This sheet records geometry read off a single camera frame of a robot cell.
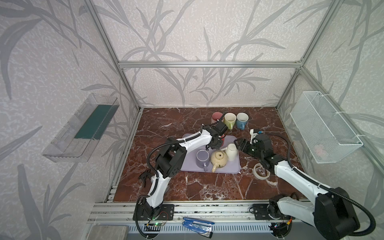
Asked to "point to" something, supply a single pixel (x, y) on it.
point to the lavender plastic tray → (188, 162)
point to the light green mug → (229, 120)
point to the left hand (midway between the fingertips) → (217, 140)
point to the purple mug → (202, 159)
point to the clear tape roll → (259, 172)
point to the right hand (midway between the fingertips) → (237, 138)
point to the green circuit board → (155, 224)
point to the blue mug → (242, 118)
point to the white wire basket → (328, 136)
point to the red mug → (222, 139)
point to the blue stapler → (203, 228)
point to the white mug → (231, 150)
